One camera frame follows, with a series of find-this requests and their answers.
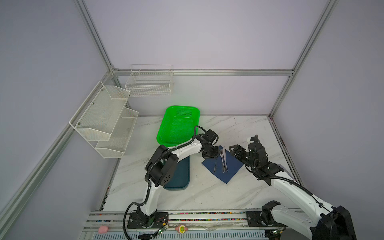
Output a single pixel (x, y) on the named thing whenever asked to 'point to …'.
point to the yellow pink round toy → (181, 229)
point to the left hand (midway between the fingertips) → (217, 157)
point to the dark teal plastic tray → (181, 179)
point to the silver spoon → (214, 171)
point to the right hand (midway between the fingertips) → (231, 149)
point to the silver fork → (221, 151)
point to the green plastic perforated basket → (178, 126)
